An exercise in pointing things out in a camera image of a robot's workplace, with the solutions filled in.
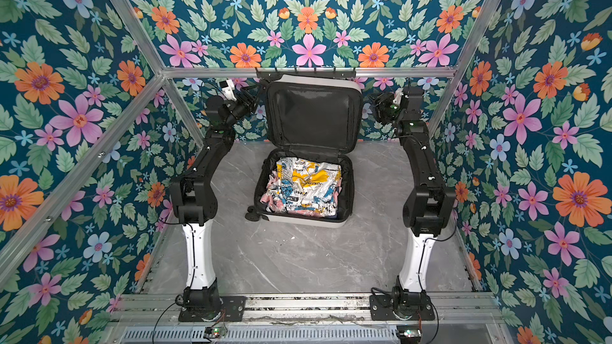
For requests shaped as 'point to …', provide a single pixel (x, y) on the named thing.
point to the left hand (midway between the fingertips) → (261, 80)
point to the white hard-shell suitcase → (313, 117)
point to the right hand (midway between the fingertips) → (370, 95)
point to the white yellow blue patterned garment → (303, 186)
